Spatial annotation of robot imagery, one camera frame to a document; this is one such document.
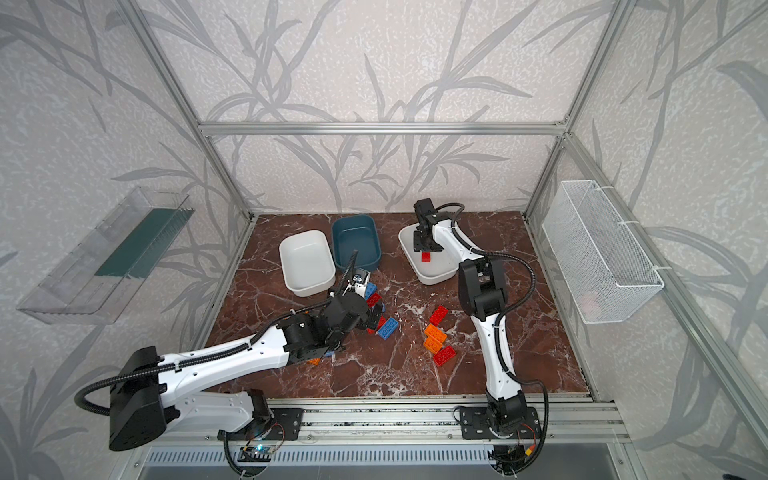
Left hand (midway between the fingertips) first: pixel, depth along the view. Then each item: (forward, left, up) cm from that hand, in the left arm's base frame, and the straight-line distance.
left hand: (370, 289), depth 78 cm
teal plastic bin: (+35, +8, -19) cm, 41 cm away
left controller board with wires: (-35, +27, -20) cm, 48 cm away
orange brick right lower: (-9, -18, -17) cm, 26 cm away
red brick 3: (-12, -21, -17) cm, 29 cm away
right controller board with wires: (-35, -37, -21) cm, 55 cm away
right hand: (+28, -17, -13) cm, 35 cm away
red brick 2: (0, -20, -16) cm, 26 cm away
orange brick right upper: (-5, -19, -17) cm, 26 cm away
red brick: (+22, -17, -16) cm, 32 cm away
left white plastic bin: (+20, +26, -19) cm, 38 cm away
